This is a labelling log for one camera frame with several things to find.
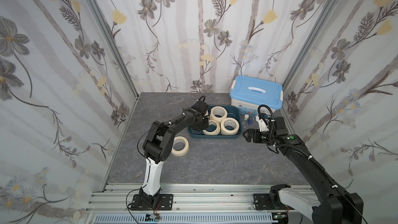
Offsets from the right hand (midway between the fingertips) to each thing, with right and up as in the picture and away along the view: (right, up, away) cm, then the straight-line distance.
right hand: (254, 132), depth 81 cm
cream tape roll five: (-25, +9, +23) cm, 35 cm away
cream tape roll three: (-21, +4, +17) cm, 27 cm away
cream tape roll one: (-43, -13, +7) cm, 45 cm away
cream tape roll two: (-17, +11, +23) cm, 31 cm away
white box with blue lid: (+2, +22, +18) cm, 29 cm away
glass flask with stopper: (+1, +4, +20) cm, 21 cm away
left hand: (-24, +2, +16) cm, 29 cm away
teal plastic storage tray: (-7, +10, +24) cm, 27 cm away
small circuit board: (-51, -38, -11) cm, 65 cm away
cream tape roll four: (-10, +1, +20) cm, 23 cm away
